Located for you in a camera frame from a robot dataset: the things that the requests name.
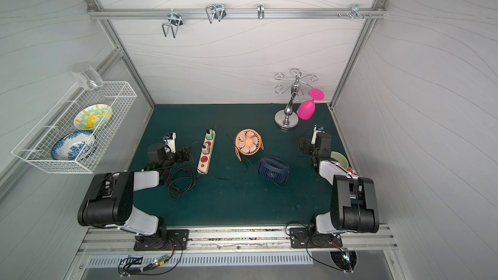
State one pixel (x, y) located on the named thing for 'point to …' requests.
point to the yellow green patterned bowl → (93, 116)
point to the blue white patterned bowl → (74, 146)
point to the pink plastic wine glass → (306, 109)
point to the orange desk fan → (248, 142)
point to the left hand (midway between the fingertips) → (182, 145)
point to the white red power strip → (205, 159)
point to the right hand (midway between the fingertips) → (313, 139)
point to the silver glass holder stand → (288, 118)
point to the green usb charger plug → (209, 136)
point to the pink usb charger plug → (205, 150)
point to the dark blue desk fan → (274, 170)
